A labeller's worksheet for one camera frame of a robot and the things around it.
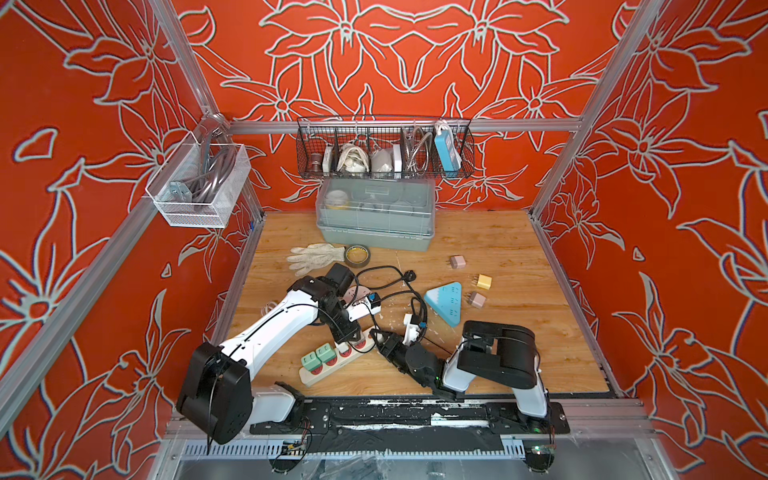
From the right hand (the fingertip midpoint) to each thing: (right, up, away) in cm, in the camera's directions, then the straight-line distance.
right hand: (363, 339), depth 80 cm
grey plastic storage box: (+4, +36, +18) cm, 41 cm away
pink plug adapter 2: (+36, +8, +12) cm, 39 cm away
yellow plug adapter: (+40, +13, +17) cm, 45 cm away
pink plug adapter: (+32, +20, +22) cm, 44 cm away
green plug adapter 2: (-9, -2, -5) cm, 11 cm away
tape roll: (-4, +22, +25) cm, 33 cm away
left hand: (-2, +3, 0) cm, 4 cm away
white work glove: (-19, +21, +24) cm, 37 cm away
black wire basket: (+6, +58, +16) cm, 61 cm away
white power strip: (+2, -2, 0) cm, 2 cm away
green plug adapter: (-13, -4, -5) cm, 15 cm away
